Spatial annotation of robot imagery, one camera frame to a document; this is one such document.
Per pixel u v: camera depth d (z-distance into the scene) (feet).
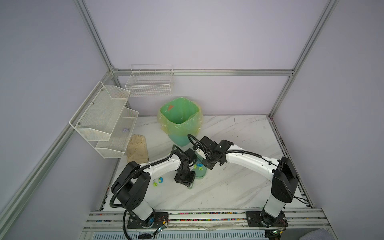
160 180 2.82
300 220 2.44
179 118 3.46
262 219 2.13
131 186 1.45
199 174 2.95
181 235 2.31
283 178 1.46
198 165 2.48
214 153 1.94
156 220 2.41
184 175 2.35
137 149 3.32
